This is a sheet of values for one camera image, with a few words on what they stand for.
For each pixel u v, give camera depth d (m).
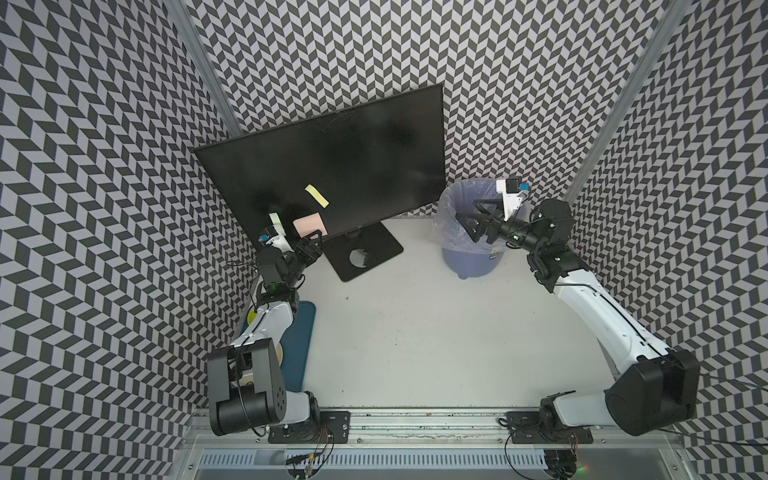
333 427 0.72
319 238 0.81
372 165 1.64
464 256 0.86
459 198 0.94
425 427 0.75
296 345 0.84
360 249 1.08
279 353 0.83
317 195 0.79
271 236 0.73
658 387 0.40
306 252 0.76
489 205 0.77
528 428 0.72
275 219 0.79
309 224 0.83
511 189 0.60
